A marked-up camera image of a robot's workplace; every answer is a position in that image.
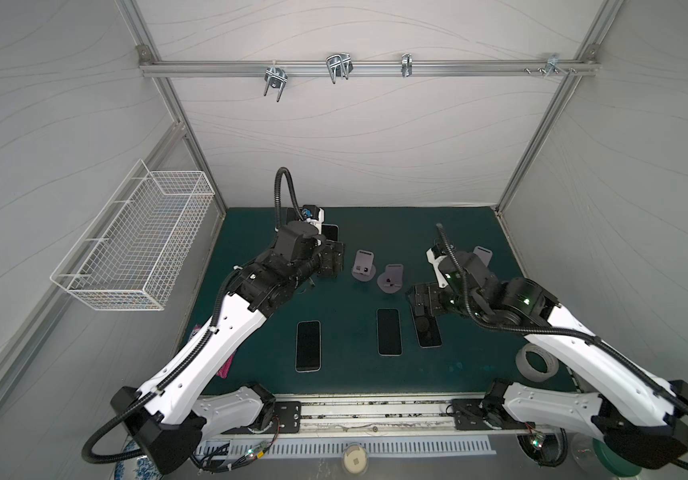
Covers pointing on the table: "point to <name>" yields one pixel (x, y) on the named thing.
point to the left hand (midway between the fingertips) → (335, 240)
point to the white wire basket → (132, 254)
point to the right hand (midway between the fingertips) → (427, 283)
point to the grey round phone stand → (484, 254)
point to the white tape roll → (528, 370)
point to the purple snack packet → (224, 369)
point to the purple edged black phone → (427, 330)
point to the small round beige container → (355, 458)
